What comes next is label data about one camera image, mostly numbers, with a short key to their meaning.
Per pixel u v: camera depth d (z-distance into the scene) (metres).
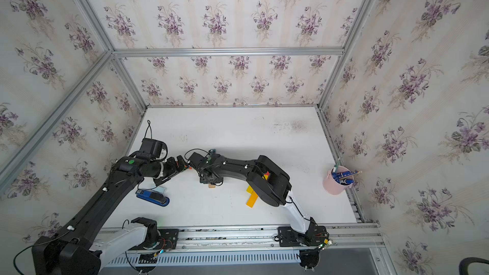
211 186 0.82
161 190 0.84
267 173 0.56
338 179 0.81
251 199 0.84
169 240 0.72
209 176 0.65
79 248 0.37
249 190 0.85
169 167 0.69
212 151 1.00
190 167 0.77
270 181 0.52
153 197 0.80
